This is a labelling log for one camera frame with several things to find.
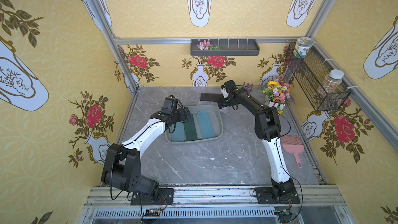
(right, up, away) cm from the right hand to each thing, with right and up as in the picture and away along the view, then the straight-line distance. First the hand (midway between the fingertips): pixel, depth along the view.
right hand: (229, 100), depth 109 cm
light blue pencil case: (-18, -16, -8) cm, 25 cm away
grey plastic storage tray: (-10, -11, -7) cm, 17 cm away
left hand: (-34, -7, -19) cm, 39 cm away
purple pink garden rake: (+18, +10, +12) cm, 24 cm away
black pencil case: (-13, +3, +8) cm, 15 cm away
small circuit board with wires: (-43, -53, -36) cm, 77 cm away
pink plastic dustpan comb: (+34, -26, -18) cm, 46 cm away
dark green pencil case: (-27, -18, -11) cm, 34 cm away
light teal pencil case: (-34, -21, -14) cm, 42 cm away
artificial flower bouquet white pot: (+26, +4, -14) cm, 30 cm away
